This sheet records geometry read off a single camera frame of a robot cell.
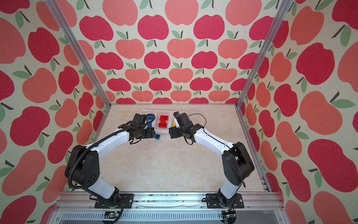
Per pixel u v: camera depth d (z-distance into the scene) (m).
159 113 1.08
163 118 1.07
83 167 0.45
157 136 0.98
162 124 1.04
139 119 0.72
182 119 0.68
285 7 0.69
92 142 1.04
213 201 0.73
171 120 1.01
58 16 0.72
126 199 0.75
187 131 0.66
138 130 0.69
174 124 1.04
